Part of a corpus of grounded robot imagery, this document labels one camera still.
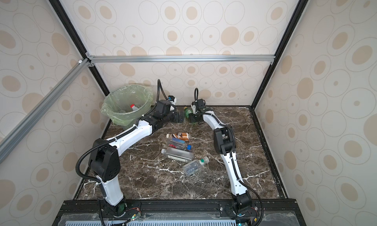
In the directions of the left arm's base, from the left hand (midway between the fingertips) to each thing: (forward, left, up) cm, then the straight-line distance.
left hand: (182, 109), depth 86 cm
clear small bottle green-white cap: (-26, -7, -23) cm, 35 cm away
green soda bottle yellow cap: (+15, -2, -18) cm, 24 cm away
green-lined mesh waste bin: (+12, +40, -8) cm, 43 cm away
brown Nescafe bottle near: (-7, +1, -18) cm, 19 cm away
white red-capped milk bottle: (+12, +36, -12) cm, 39 cm away
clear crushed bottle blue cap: (-11, +3, -22) cm, 25 cm away
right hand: (+12, -6, -22) cm, 26 cm away
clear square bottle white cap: (-19, +3, -21) cm, 28 cm away
